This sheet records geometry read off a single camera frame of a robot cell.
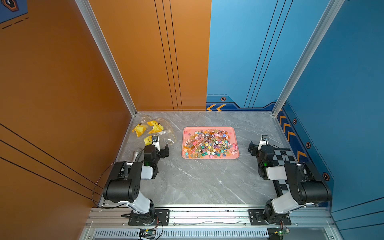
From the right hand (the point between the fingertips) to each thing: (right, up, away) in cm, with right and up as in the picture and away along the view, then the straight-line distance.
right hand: (259, 142), depth 94 cm
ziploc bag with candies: (-65, +11, +5) cm, 66 cm away
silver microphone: (-79, -7, 0) cm, 79 cm away
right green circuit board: (0, -40, -24) cm, 46 cm away
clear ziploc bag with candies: (-78, +9, +6) cm, 78 cm away
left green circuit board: (-64, -41, -22) cm, 79 cm away
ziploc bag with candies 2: (-59, +4, +3) cm, 59 cm away
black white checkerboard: (+13, -8, -2) cm, 16 cm away
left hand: (-63, 0, +2) cm, 63 cm away
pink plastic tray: (-31, 0, +3) cm, 31 cm away
